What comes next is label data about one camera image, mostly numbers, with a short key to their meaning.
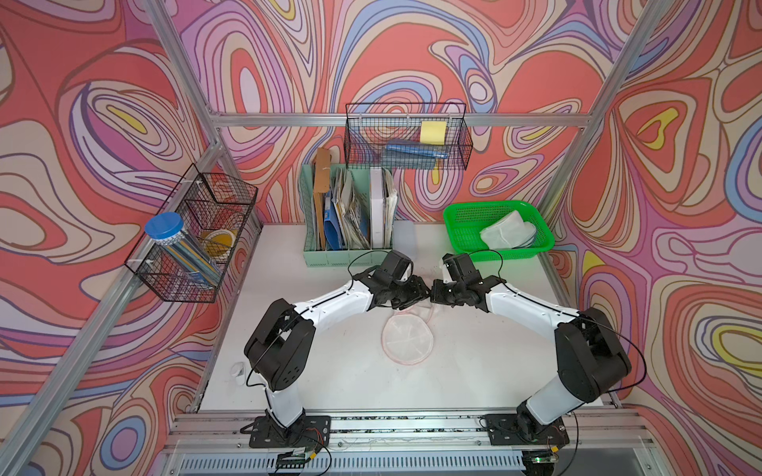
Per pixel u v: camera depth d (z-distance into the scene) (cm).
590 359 45
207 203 77
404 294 74
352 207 94
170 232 57
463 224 118
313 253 106
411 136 96
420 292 75
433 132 89
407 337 88
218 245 71
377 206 93
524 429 65
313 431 72
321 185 84
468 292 69
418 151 88
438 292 80
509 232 105
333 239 99
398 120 88
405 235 116
